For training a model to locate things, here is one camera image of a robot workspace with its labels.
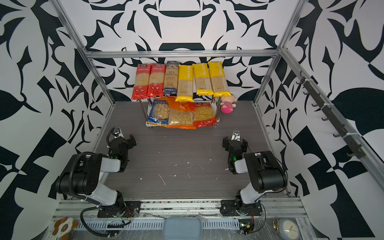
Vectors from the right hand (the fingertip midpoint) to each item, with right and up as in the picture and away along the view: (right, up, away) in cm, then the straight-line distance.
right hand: (237, 136), depth 93 cm
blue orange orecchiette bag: (-49, +15, +7) cm, 52 cm away
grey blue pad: (-32, -38, -26) cm, 56 cm away
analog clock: (+14, -37, -27) cm, 48 cm away
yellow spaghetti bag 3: (-13, +28, -15) cm, 34 cm away
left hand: (-70, +1, -1) cm, 70 cm away
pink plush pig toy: (-2, +21, +18) cm, 28 cm away
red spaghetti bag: (-47, +31, -12) cm, 57 cm away
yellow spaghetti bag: (-31, +28, -16) cm, 45 cm away
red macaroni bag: (-21, +13, +6) cm, 25 cm away
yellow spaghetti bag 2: (-22, +31, -12) cm, 40 cm away
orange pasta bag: (-35, +13, +4) cm, 37 cm away
